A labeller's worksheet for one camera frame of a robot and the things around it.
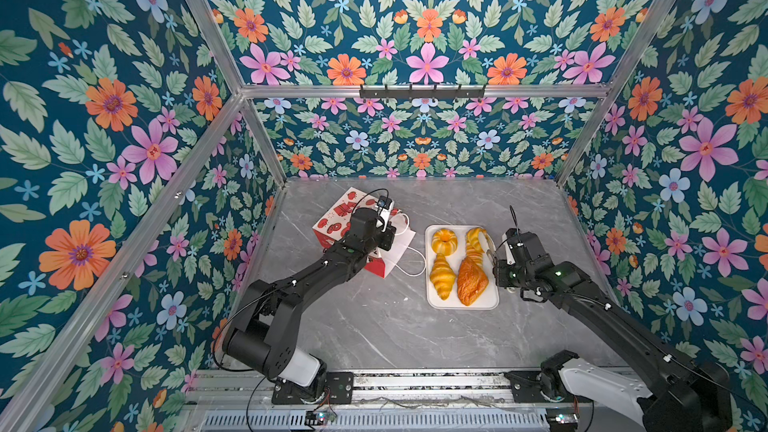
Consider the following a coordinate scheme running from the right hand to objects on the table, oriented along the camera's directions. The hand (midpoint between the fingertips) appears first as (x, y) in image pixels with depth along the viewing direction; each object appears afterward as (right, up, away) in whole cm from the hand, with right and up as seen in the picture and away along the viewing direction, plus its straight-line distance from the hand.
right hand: (496, 268), depth 82 cm
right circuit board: (+13, -34, -11) cm, 38 cm away
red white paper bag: (-48, +11, +11) cm, 50 cm away
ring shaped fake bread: (-12, +6, +15) cm, 20 cm away
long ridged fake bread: (-3, +4, +12) cm, 13 cm away
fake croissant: (-14, -4, +7) cm, 16 cm away
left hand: (-29, +15, +5) cm, 33 cm away
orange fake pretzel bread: (-6, -5, +5) cm, 9 cm away
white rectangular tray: (0, -10, +7) cm, 12 cm away
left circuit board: (-47, -34, -11) cm, 59 cm away
